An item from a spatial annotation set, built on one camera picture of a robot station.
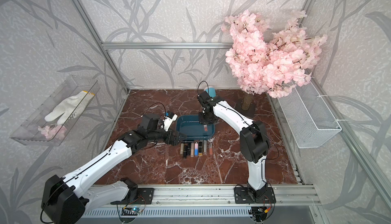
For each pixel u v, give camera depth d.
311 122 0.60
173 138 0.68
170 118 0.69
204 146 0.89
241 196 0.73
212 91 1.31
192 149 0.89
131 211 0.72
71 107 0.67
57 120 0.64
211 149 0.89
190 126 1.01
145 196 0.73
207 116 0.74
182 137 0.74
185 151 0.87
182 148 0.89
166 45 1.75
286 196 0.76
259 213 0.70
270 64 0.60
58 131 0.57
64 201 0.37
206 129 0.87
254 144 0.50
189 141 0.90
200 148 0.89
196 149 0.89
